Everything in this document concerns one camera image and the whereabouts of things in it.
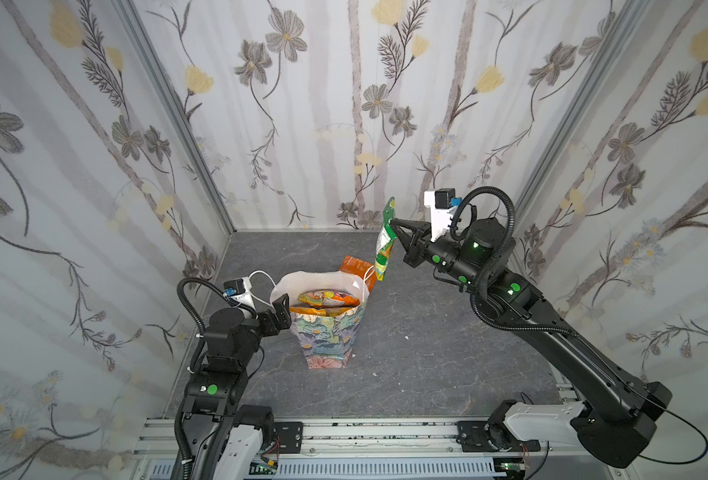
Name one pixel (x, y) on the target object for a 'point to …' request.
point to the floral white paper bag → (326, 342)
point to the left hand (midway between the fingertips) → (267, 291)
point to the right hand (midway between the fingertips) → (394, 216)
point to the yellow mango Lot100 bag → (329, 312)
